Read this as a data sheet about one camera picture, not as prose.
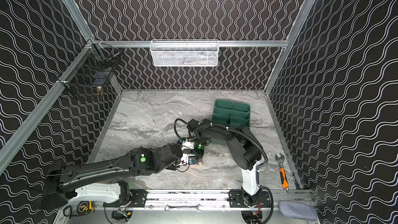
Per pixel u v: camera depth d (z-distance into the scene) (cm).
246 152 50
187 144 78
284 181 80
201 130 66
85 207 70
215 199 75
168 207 72
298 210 70
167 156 53
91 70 96
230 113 101
